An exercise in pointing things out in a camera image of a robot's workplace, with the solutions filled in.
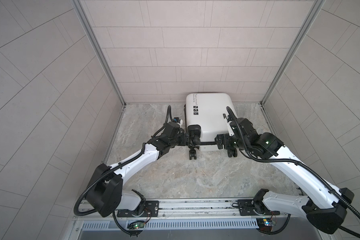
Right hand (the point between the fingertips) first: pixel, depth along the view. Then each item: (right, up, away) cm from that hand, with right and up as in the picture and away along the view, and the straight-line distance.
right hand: (220, 139), depth 71 cm
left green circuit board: (-38, -37, -7) cm, 53 cm away
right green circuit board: (+20, -38, -2) cm, 43 cm away
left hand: (-14, +1, +11) cm, 17 cm away
